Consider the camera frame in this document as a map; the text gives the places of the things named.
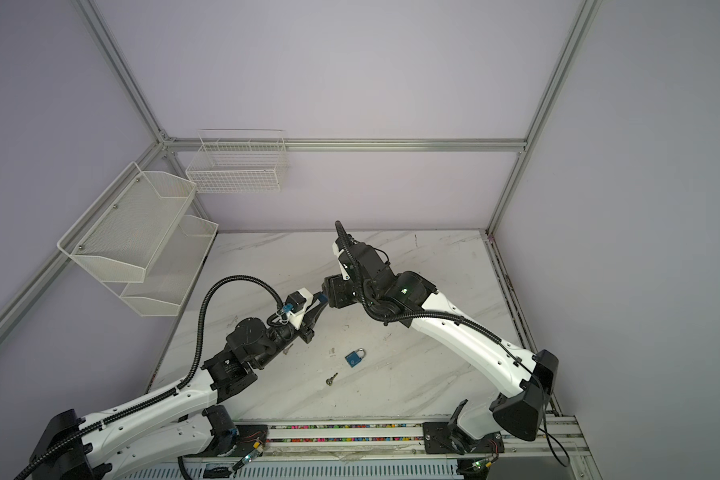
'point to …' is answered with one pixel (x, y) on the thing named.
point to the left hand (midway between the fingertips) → (321, 297)
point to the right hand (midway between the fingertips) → (328, 283)
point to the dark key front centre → (330, 380)
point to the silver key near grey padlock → (285, 351)
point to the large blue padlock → (353, 358)
